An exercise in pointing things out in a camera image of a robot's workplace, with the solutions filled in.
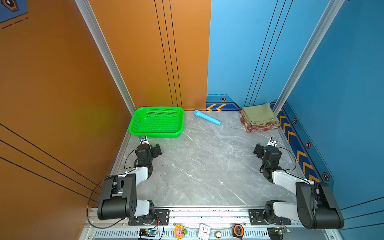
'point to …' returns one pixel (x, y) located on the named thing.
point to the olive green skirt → (260, 114)
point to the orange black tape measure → (238, 230)
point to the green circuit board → (147, 232)
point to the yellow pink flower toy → (179, 232)
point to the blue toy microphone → (198, 113)
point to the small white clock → (204, 232)
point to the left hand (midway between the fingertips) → (150, 144)
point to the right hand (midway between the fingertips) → (265, 146)
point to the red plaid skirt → (257, 127)
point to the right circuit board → (277, 233)
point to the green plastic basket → (158, 122)
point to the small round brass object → (218, 234)
